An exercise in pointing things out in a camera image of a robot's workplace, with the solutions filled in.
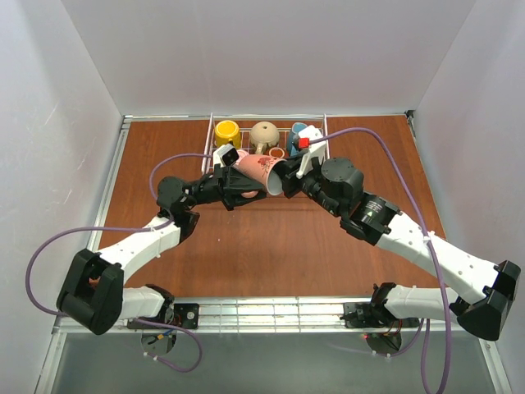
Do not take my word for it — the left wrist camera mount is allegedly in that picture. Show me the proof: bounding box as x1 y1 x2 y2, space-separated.
212 143 240 167

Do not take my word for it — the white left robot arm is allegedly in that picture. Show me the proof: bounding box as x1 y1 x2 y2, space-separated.
57 166 267 335

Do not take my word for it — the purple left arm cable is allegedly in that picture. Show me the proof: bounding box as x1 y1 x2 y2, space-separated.
25 153 221 373

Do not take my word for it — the black mug orange handle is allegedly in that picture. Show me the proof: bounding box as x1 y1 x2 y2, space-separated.
268 146 285 158

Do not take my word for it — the aluminium left frame rail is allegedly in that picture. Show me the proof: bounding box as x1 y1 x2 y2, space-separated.
74 114 134 252

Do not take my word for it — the pale pink tall mug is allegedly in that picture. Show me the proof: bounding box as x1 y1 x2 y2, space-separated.
237 149 249 163

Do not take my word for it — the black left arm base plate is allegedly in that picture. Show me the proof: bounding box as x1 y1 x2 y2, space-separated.
140 303 200 329

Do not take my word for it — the grey mug blue handle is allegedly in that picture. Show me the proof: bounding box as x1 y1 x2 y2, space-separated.
286 122 307 157

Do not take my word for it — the white wire dish rack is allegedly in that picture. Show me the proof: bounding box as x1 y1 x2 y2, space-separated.
201 113 328 174

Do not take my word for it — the white mug pink handle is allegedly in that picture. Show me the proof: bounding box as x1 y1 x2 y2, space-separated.
236 154 285 196

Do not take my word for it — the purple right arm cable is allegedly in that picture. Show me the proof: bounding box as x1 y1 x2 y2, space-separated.
327 126 454 394

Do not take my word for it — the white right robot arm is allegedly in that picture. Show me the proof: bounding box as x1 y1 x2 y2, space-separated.
276 158 521 341

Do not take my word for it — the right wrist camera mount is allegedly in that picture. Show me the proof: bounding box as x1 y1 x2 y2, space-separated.
296 126 327 179

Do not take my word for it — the beige round ceramic mug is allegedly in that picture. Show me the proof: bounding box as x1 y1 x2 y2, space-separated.
249 121 280 154

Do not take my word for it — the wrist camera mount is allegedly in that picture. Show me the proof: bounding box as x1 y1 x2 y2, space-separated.
212 143 240 167
296 126 327 179

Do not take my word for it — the yellow cup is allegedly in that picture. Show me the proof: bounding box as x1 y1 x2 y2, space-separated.
214 120 242 149

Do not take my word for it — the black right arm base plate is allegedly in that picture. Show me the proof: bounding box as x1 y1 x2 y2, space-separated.
340 302 399 328

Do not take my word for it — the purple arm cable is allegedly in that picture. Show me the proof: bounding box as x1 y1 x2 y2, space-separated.
327 126 454 394
25 153 221 373

